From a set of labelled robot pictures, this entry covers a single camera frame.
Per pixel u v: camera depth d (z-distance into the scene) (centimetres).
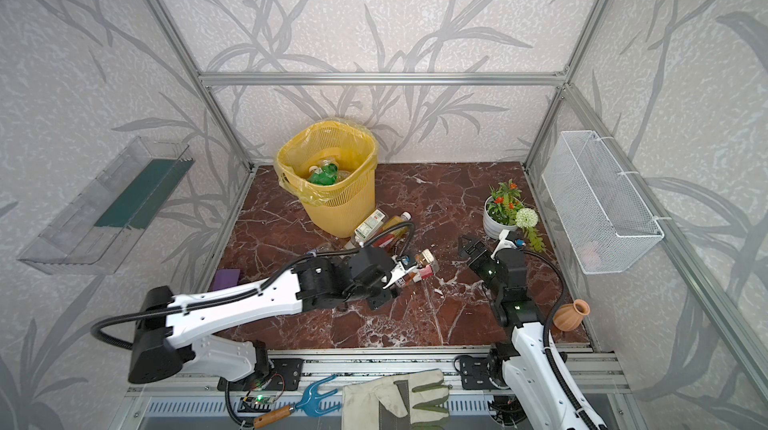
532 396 54
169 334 40
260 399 71
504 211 89
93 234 63
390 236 94
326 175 90
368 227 96
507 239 73
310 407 70
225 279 89
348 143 95
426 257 71
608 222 61
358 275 53
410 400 70
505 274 60
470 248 72
